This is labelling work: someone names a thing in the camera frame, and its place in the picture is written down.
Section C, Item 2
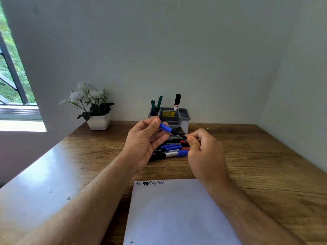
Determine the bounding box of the person's left hand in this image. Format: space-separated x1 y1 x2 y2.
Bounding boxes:
121 116 171 174

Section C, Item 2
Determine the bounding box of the person's right hand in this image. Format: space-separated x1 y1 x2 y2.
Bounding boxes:
186 128 230 188

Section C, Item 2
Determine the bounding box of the pile of assorted markers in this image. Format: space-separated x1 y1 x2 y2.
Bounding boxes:
148 139 191 162

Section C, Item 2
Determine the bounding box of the blue capped black marker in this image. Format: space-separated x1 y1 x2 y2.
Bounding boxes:
159 122 188 141

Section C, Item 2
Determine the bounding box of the white paper sheet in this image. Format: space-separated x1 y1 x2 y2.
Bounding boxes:
123 179 242 245

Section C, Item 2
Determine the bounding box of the person's right forearm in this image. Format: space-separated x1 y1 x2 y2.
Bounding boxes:
204 176 305 245

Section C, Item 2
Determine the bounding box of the person's left forearm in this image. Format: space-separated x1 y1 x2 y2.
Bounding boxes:
15 150 143 245

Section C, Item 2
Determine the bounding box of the white square flower pot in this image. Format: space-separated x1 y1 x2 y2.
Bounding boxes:
86 113 111 131

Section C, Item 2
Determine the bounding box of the grey white desk organizer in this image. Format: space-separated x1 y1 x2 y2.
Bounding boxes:
148 107 191 134

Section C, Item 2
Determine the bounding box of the artificial white flower plant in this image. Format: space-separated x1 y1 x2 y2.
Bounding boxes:
59 82 115 121

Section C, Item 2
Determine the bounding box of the window with dark bars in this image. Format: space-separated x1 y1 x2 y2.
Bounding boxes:
0 2 43 121

